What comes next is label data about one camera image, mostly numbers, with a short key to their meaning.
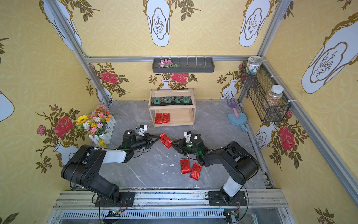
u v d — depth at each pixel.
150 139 0.83
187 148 0.77
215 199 0.73
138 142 0.78
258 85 0.98
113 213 0.73
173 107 0.90
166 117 1.04
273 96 0.65
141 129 0.85
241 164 0.47
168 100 0.92
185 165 0.83
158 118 1.06
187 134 0.86
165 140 0.85
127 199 0.73
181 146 0.77
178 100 0.92
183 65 0.92
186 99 0.92
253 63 0.84
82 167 0.46
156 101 0.92
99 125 0.86
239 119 1.09
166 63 0.88
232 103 1.21
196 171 0.81
